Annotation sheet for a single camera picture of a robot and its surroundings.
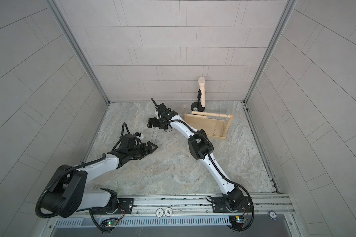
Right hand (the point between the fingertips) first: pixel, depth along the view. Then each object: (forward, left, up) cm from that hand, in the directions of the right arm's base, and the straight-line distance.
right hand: (153, 125), depth 101 cm
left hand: (-18, -4, +2) cm, 19 cm away
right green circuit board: (-56, -43, -4) cm, 70 cm away
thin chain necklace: (-8, 0, -1) cm, 8 cm away
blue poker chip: (-54, -60, -3) cm, 81 cm away
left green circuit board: (-53, +13, +1) cm, 55 cm away
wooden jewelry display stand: (-2, -43, -3) cm, 43 cm away
